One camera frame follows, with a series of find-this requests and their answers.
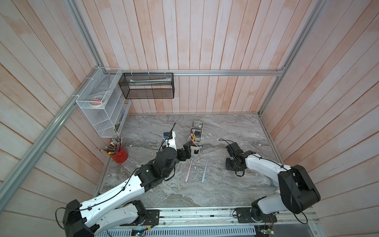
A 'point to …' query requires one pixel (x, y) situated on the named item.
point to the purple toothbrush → (191, 136)
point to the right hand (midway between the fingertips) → (230, 165)
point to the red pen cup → (121, 157)
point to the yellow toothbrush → (193, 138)
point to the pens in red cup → (114, 145)
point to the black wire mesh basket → (147, 85)
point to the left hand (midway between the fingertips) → (183, 145)
